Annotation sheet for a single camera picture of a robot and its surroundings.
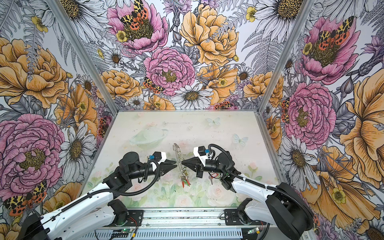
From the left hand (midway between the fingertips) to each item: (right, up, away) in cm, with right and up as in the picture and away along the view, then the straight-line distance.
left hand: (175, 166), depth 71 cm
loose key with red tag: (+18, -12, +17) cm, 27 cm away
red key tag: (+4, -9, +2) cm, 10 cm away
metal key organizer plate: (+4, -3, -2) cm, 6 cm away
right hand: (+4, 0, -1) cm, 4 cm away
